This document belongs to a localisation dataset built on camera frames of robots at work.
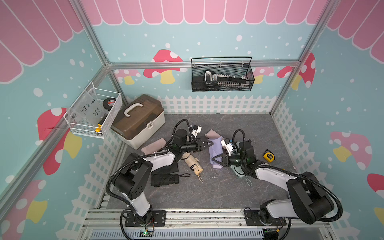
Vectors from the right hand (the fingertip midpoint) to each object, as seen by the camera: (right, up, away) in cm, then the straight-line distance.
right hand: (213, 159), depth 82 cm
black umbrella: (-31, -12, +2) cm, 33 cm away
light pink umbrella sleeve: (-37, +5, +15) cm, 40 cm away
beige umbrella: (-12, -3, +8) cm, 15 cm away
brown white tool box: (-44, +22, +8) cm, 49 cm away
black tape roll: (-56, +31, -2) cm, 64 cm away
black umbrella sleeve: (-26, -9, +7) cm, 28 cm away
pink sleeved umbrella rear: (+2, +13, +24) cm, 27 cm away
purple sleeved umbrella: (+1, +5, -2) cm, 6 cm away
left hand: (-1, +7, 0) cm, 7 cm away
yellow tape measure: (+37, -1, +12) cm, 39 cm away
